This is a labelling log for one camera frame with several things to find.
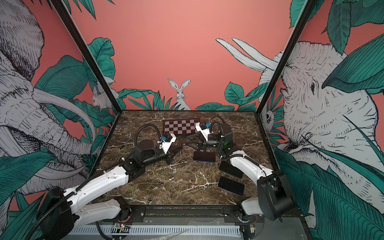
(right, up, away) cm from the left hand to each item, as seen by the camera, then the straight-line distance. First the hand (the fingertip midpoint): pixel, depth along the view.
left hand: (182, 146), depth 73 cm
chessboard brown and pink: (-6, +9, +34) cm, 36 cm away
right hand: (+3, +3, -1) cm, 4 cm away
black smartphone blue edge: (+12, -10, +21) cm, 26 cm away
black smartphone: (+25, -15, +17) cm, 34 cm away
